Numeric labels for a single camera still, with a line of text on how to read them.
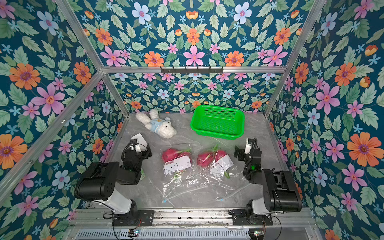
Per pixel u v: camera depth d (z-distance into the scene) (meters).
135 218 0.68
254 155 0.69
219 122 1.12
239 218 0.73
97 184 0.46
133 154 0.73
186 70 0.93
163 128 0.99
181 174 0.86
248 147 0.82
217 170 0.85
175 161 0.84
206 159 0.86
